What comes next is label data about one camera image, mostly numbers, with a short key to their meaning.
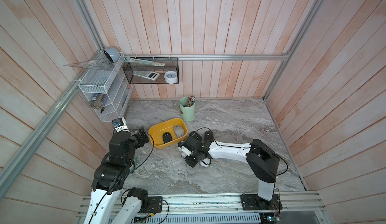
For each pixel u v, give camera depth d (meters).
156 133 0.98
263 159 0.50
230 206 0.73
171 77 0.94
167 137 0.95
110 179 0.41
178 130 0.98
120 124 0.53
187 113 1.01
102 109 0.88
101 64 0.86
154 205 0.73
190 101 0.97
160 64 0.90
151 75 0.98
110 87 0.75
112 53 0.83
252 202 0.73
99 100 0.76
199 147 0.67
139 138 0.58
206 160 0.75
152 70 1.03
